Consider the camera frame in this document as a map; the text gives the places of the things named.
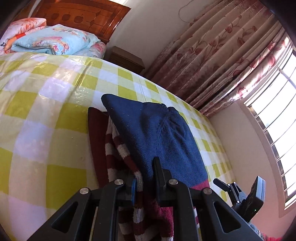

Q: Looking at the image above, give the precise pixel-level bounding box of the pink floral quilt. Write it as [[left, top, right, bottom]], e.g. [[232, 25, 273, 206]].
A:
[[1, 18, 47, 55]]

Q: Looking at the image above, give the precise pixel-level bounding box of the dark wooden nightstand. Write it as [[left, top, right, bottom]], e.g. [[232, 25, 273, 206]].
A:
[[108, 46, 145, 74]]

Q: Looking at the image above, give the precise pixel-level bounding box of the red white navy striped sweater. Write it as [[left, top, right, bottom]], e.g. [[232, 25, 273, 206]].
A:
[[88, 94, 209, 240]]

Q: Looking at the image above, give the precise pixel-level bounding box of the floral pillow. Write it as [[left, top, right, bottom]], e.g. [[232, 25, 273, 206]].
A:
[[73, 42, 106, 59]]

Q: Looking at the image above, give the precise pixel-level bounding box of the pink floral curtain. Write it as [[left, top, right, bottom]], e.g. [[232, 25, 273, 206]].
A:
[[144, 1, 292, 117]]

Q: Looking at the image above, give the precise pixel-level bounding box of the yellow checkered bed cover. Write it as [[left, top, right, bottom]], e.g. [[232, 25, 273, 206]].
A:
[[1, 53, 234, 240]]

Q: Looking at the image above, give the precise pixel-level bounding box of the black camera box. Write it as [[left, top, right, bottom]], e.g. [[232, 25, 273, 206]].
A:
[[240, 176, 265, 223]]

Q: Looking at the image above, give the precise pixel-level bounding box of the light blue floral quilt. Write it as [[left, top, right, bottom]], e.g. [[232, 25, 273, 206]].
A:
[[11, 24, 100, 55]]

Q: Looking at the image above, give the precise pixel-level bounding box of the wooden carved headboard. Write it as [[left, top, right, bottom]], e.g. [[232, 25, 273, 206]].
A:
[[32, 0, 130, 44]]

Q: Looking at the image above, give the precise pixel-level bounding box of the window with metal bars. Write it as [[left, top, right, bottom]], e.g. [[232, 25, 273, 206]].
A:
[[241, 45, 295, 217]]

